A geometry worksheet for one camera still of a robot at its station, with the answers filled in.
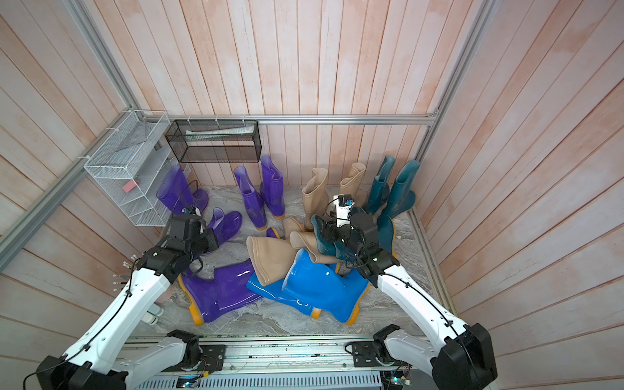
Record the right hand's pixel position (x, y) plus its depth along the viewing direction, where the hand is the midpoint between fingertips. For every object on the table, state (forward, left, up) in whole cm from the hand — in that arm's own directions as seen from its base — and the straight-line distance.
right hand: (322, 213), depth 77 cm
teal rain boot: (+16, -22, -5) cm, 28 cm away
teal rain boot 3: (-7, -6, -10) cm, 14 cm away
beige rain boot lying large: (-10, +18, -11) cm, 23 cm away
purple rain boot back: (+17, +20, -6) cm, 26 cm away
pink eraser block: (+9, +67, +3) cm, 68 cm away
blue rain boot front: (-18, 0, -16) cm, 24 cm away
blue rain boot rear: (-19, +16, -19) cm, 31 cm away
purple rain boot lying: (-18, +35, -21) cm, 44 cm away
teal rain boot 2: (+17, -32, -9) cm, 37 cm away
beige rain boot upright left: (+10, +2, -3) cm, 11 cm away
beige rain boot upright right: (+15, -11, -2) cm, 19 cm away
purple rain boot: (+11, +54, -3) cm, 56 cm away
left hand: (-6, +37, -6) cm, 38 cm away
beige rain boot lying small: (-6, +5, -8) cm, 11 cm away
